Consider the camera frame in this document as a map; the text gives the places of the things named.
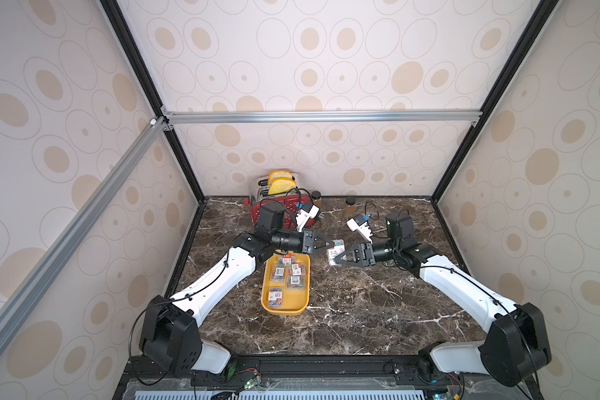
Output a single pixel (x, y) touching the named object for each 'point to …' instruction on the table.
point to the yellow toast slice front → (281, 186)
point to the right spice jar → (350, 200)
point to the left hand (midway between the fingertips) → (335, 248)
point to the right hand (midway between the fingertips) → (338, 267)
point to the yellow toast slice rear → (279, 173)
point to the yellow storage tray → (286, 286)
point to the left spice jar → (316, 196)
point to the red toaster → (291, 201)
